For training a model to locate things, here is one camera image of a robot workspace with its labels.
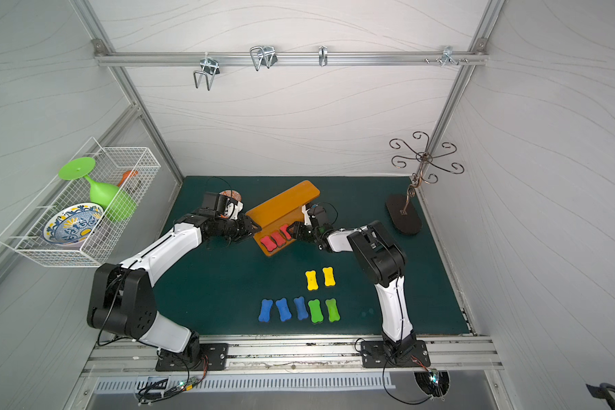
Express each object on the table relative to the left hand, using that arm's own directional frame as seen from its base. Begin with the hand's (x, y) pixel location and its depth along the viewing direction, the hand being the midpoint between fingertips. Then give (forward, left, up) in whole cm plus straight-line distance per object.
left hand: (259, 230), depth 86 cm
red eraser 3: (+8, -6, -12) cm, 16 cm away
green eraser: (-24, -20, -12) cm, 33 cm away
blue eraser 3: (-23, -15, -12) cm, 30 cm away
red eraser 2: (+4, -5, -12) cm, 14 cm away
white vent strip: (-42, 0, -14) cm, 44 cm away
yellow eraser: (-11, -24, -13) cm, 29 cm away
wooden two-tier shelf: (+7, -4, -1) cm, 8 cm away
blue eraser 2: (-22, -9, -13) cm, 27 cm away
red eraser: (+2, -1, -11) cm, 11 cm away
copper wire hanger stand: (+13, -58, -12) cm, 61 cm away
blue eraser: (-22, -4, -13) cm, 26 cm away
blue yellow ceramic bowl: (-14, +41, +21) cm, 48 cm away
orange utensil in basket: (+7, +40, +18) cm, 45 cm away
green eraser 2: (-23, -25, -12) cm, 37 cm away
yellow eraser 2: (-12, -18, -12) cm, 25 cm away
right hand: (+8, -9, -11) cm, 16 cm away
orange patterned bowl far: (+23, +17, -7) cm, 30 cm away
